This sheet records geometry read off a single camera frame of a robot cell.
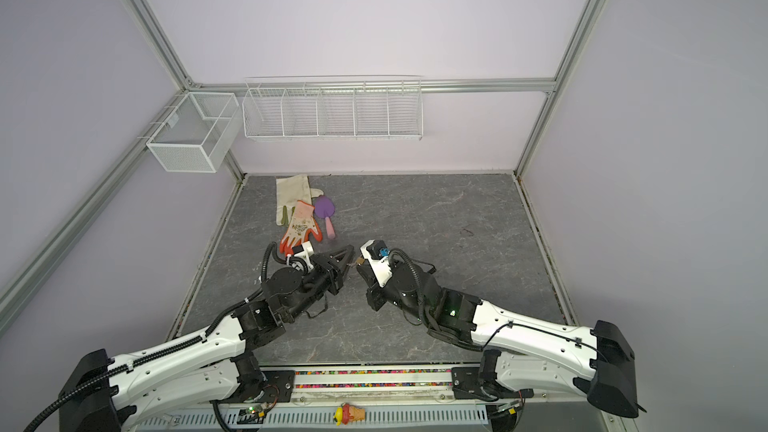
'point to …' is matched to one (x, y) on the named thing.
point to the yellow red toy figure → (347, 413)
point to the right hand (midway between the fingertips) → (359, 270)
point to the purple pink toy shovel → (324, 207)
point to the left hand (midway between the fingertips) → (358, 253)
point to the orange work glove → (302, 224)
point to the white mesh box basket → (194, 131)
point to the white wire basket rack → (383, 108)
